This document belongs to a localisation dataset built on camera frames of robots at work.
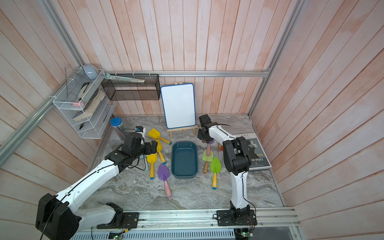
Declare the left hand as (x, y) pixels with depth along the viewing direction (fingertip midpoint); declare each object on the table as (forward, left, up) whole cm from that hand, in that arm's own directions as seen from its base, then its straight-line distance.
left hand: (150, 145), depth 83 cm
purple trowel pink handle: (+6, -35, -15) cm, 39 cm away
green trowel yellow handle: (-5, -39, -17) cm, 43 cm away
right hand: (+17, -32, -13) cm, 38 cm away
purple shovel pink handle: (-10, -7, -17) cm, 20 cm away
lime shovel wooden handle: (0, -34, -16) cm, 38 cm away
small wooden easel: (+20, -18, -10) cm, 29 cm away
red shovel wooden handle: (+8, -43, -14) cm, 46 cm away
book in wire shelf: (+15, +32, +16) cm, 39 cm away
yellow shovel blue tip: (0, +2, -16) cm, 16 cm away
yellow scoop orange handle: (+19, +2, -16) cm, 25 cm away
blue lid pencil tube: (+13, +22, +4) cm, 26 cm away
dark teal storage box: (-2, -19, -15) cm, 24 cm away
